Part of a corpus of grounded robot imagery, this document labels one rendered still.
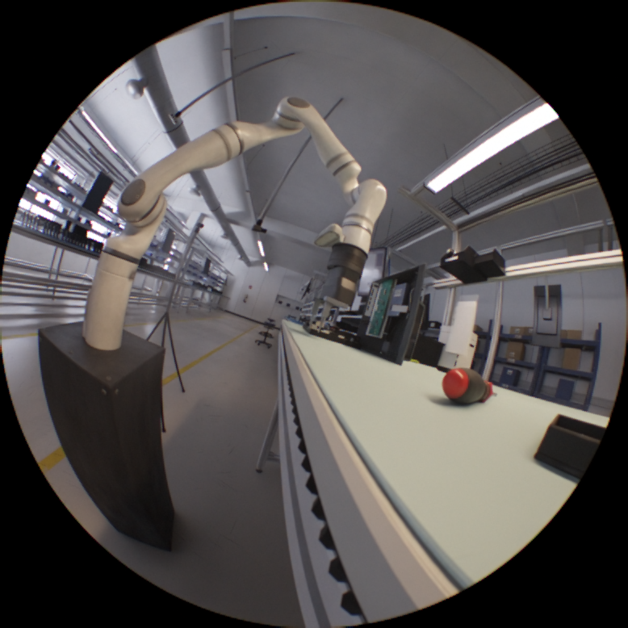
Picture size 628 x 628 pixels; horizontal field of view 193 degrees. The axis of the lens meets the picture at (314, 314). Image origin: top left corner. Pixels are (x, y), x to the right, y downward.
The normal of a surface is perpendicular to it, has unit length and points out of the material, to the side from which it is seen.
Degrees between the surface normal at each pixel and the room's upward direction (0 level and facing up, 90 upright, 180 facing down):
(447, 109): 180
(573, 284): 90
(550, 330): 97
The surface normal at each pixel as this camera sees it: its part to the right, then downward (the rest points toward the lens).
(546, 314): -0.96, -0.19
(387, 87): -0.31, 0.95
